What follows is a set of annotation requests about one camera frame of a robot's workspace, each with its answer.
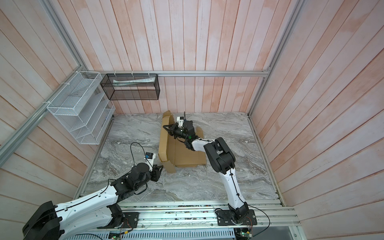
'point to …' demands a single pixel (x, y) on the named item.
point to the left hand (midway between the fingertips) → (160, 169)
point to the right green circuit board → (242, 233)
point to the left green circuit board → (115, 235)
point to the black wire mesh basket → (131, 86)
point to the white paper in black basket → (116, 82)
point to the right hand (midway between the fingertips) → (161, 127)
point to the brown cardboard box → (172, 153)
